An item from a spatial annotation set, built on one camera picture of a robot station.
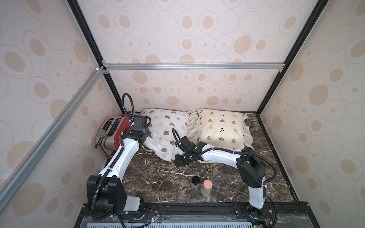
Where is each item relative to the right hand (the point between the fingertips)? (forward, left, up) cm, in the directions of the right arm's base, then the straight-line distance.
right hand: (179, 161), depth 87 cm
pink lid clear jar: (-17, -16, +4) cm, 23 cm away
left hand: (+13, +20, +16) cm, 29 cm away
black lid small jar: (-13, -10, +6) cm, 18 cm away
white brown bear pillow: (+22, +10, +6) cm, 25 cm away
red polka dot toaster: (+9, +43, +14) cm, 46 cm away
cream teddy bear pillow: (+21, -28, +6) cm, 35 cm away
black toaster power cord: (+3, +46, +13) cm, 48 cm away
